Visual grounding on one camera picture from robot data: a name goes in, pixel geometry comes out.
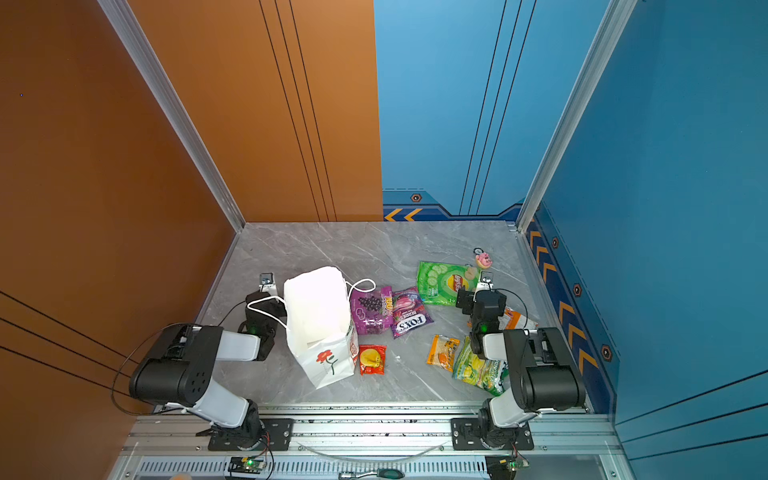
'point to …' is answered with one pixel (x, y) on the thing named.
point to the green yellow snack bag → (489, 375)
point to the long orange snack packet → (511, 320)
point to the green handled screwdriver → (386, 473)
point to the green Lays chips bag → (439, 282)
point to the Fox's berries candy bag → (408, 312)
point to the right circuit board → (503, 467)
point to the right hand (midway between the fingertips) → (478, 288)
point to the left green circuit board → (246, 464)
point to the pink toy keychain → (483, 259)
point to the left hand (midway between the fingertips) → (276, 287)
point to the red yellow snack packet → (373, 359)
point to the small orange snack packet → (442, 351)
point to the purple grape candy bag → (371, 310)
